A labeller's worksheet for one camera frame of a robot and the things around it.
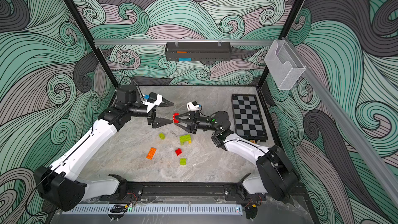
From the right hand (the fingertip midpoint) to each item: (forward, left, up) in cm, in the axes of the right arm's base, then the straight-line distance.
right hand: (175, 120), depth 62 cm
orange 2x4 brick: (-2, +17, -32) cm, 36 cm away
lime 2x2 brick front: (-7, -1, -31) cm, 32 cm away
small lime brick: (+8, +13, -30) cm, 33 cm away
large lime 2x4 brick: (+5, -1, -28) cm, 29 cm away
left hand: (+5, +2, 0) cm, 5 cm away
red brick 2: (-1, +2, -31) cm, 31 cm away
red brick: (0, 0, 0) cm, 0 cm away
